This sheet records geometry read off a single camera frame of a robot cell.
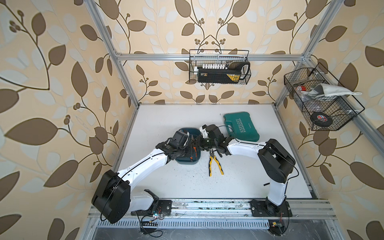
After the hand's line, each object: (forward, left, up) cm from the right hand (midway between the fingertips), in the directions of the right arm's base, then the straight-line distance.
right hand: (190, 143), depth 88 cm
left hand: (-5, -2, +2) cm, 6 cm away
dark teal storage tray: (-9, -2, +2) cm, 9 cm away
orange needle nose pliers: (-5, -3, +2) cm, 6 cm away
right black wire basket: (+3, -68, +20) cm, 71 cm away
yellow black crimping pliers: (-4, -13, -8) cm, 16 cm away
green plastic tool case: (+16, -35, -5) cm, 38 cm away
